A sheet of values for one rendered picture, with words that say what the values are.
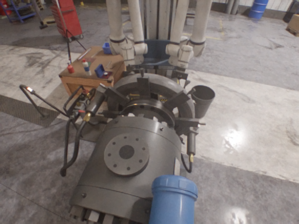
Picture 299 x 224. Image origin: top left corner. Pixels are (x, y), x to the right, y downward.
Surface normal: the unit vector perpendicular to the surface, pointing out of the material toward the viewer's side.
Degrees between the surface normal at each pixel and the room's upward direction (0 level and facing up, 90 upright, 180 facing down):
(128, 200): 12
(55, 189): 0
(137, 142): 0
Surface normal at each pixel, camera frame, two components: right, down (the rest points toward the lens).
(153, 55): -0.06, 0.74
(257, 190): 0.00, -0.67
